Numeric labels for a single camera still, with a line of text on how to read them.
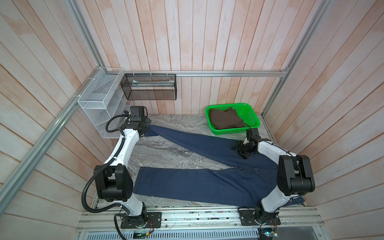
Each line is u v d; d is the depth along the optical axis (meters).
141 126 0.61
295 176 0.47
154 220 0.73
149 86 1.04
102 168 0.44
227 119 1.07
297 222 0.73
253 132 0.78
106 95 0.80
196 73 0.98
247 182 0.85
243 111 1.17
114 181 0.44
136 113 0.66
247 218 0.73
